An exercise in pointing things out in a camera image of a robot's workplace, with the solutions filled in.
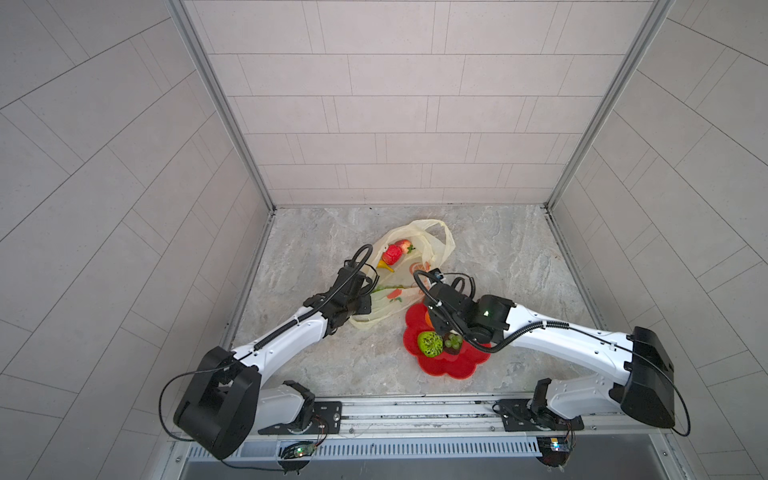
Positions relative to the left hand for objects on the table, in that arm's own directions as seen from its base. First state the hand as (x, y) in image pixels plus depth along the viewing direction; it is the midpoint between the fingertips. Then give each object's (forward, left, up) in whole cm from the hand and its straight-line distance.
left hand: (370, 294), depth 87 cm
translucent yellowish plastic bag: (0, -7, +2) cm, 8 cm away
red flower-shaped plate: (-19, -25, -2) cm, 31 cm away
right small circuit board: (-36, -45, -5) cm, 58 cm away
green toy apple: (-15, -17, +1) cm, 22 cm away
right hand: (-8, -18, +5) cm, 21 cm away
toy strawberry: (+19, -11, 0) cm, 22 cm away
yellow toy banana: (+13, -3, -3) cm, 14 cm away
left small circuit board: (-37, +14, -3) cm, 39 cm away
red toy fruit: (+14, -6, +1) cm, 16 cm away
